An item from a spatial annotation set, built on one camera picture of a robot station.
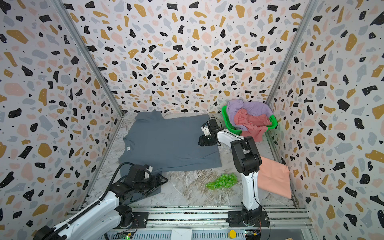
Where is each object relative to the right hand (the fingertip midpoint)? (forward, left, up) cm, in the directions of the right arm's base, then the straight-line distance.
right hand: (200, 139), depth 101 cm
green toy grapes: (-27, -15, -1) cm, 31 cm away
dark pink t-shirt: (+18, -43, -5) cm, 47 cm away
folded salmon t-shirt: (-24, -44, -4) cm, 50 cm away
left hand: (-30, +19, +2) cm, 35 cm away
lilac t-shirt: (+29, -41, +2) cm, 50 cm away
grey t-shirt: (-3, +31, -2) cm, 32 cm away
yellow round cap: (-52, -15, +2) cm, 54 cm away
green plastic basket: (+18, -52, +2) cm, 55 cm away
